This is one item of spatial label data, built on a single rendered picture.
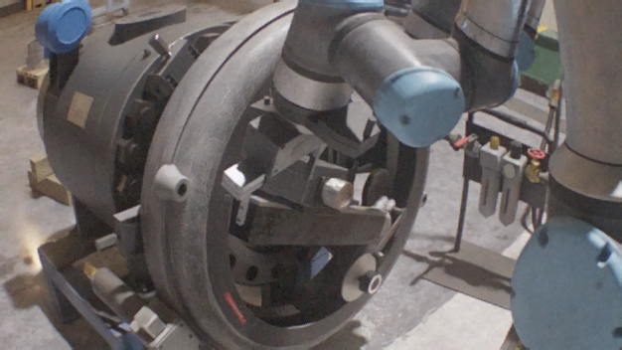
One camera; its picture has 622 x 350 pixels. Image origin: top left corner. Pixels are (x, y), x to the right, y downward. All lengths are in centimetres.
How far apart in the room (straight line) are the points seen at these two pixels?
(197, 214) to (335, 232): 32
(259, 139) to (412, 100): 24
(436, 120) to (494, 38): 14
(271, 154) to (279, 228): 34
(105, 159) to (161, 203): 36
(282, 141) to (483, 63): 27
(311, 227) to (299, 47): 51
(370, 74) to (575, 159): 27
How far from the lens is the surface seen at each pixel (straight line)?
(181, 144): 95
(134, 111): 124
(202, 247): 98
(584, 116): 41
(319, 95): 71
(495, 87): 68
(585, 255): 39
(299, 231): 111
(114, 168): 129
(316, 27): 65
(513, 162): 183
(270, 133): 74
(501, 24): 64
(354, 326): 183
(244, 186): 75
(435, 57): 61
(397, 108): 57
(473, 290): 199
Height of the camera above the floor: 115
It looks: 26 degrees down
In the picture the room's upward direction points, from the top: straight up
